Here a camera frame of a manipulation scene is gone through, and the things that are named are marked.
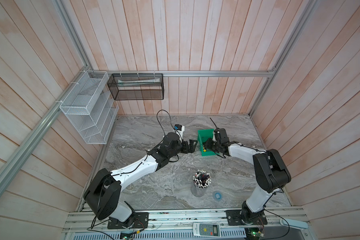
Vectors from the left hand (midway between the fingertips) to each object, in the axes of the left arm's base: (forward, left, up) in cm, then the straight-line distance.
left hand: (192, 144), depth 80 cm
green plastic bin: (+19, -11, -17) cm, 28 cm away
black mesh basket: (+45, +37, +6) cm, 59 cm away
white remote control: (-37, -6, -17) cm, 42 cm away
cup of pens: (-18, -4, -5) cm, 19 cm away
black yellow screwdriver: (+5, -9, -14) cm, 18 cm away
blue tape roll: (-22, -15, -20) cm, 33 cm away
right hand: (+10, -11, -14) cm, 21 cm away
